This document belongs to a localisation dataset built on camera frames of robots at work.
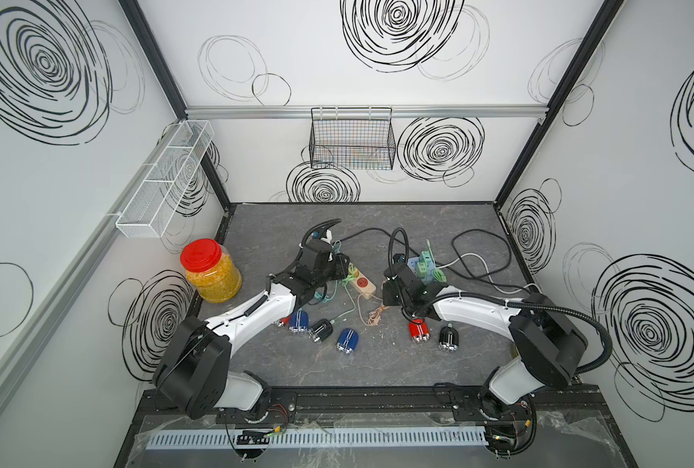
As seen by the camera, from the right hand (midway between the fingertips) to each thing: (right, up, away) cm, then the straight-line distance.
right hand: (387, 291), depth 89 cm
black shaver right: (+17, -12, -7) cm, 22 cm away
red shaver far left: (-32, -9, -3) cm, 33 cm away
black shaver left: (-20, -11, -5) cm, 23 cm away
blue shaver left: (-26, -8, -4) cm, 28 cm away
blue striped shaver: (-12, -13, -7) cm, 19 cm away
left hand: (-13, +10, -4) cm, 17 cm away
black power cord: (+4, +15, -10) cm, 19 cm away
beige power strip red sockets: (-7, +1, +4) cm, 9 cm away
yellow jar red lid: (-51, +8, -9) cm, 52 cm away
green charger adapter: (+12, +7, +4) cm, 15 cm away
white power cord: (+36, +4, +10) cm, 38 cm away
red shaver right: (+9, -11, -5) cm, 15 cm away
